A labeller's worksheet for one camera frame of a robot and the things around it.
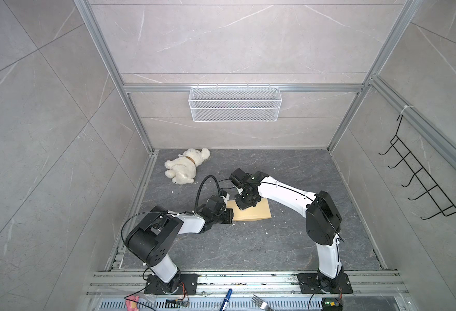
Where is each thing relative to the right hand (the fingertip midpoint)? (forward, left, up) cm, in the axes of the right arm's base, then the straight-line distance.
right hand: (242, 203), depth 89 cm
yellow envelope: (-1, -9, -6) cm, 11 cm away
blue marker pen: (-39, +9, -5) cm, 40 cm away
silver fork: (-38, -5, -5) cm, 39 cm away
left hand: (-1, +4, -5) cm, 6 cm away
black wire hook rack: (-18, -61, +26) cm, 69 cm away
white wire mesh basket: (+46, +2, +24) cm, 51 cm away
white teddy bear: (+18, +31, +4) cm, 36 cm away
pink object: (-38, +41, -3) cm, 56 cm away
